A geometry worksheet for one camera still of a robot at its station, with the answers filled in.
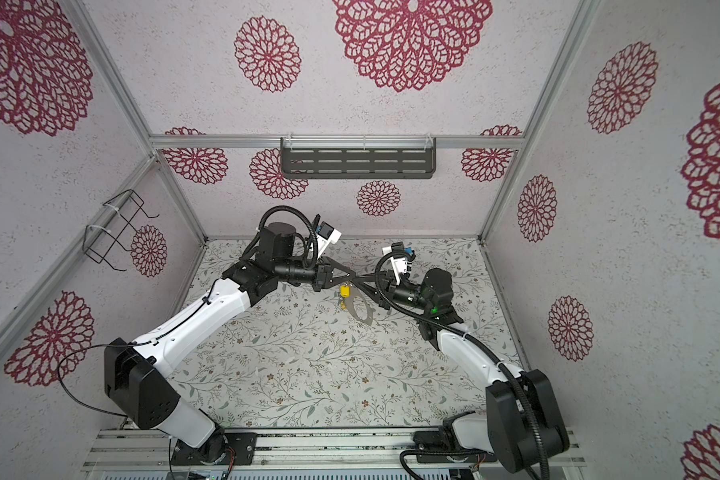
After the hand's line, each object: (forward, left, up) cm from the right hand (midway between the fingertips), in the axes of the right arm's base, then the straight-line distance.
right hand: (355, 280), depth 69 cm
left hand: (+1, +1, -1) cm, 1 cm away
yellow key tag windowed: (0, +3, -4) cm, 5 cm away
